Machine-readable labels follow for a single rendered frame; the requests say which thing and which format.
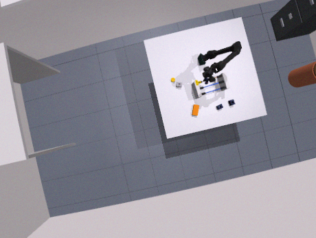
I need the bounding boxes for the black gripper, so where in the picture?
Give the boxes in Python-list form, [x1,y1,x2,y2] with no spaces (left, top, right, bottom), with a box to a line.
[203,66,216,82]

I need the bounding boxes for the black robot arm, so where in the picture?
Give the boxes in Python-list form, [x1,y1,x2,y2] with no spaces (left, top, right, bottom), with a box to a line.
[202,41,242,78]

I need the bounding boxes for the orange rectangular block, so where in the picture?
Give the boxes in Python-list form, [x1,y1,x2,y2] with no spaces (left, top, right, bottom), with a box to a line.
[192,105,199,116]

